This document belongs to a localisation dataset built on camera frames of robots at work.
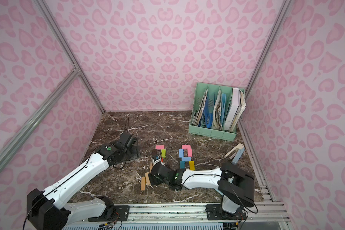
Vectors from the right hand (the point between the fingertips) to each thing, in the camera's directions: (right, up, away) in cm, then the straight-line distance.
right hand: (153, 174), depth 81 cm
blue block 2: (+19, +6, +12) cm, 23 cm away
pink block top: (+19, +12, +17) cm, 29 cm away
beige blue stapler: (+51, +9, +12) cm, 53 cm away
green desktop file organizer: (+38, +36, +10) cm, 53 cm away
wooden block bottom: (-6, -6, +2) cm, 9 cm away
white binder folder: (+48, +39, +7) cm, 62 cm away
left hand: (-10, +13, 0) cm, 16 cm away
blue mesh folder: (+35, +33, +17) cm, 51 cm away
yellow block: (+22, +2, +7) cm, 23 cm away
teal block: (+16, +3, +8) cm, 18 cm away
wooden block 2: (-3, -3, -1) cm, 4 cm away
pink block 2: (+22, +9, +14) cm, 27 cm away
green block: (+4, +10, +15) cm, 18 cm away
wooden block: (-3, +2, +8) cm, 9 cm away
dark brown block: (-2, +9, +14) cm, 17 cm away
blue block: (+16, +9, +14) cm, 23 cm away
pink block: (+2, +12, +17) cm, 22 cm away
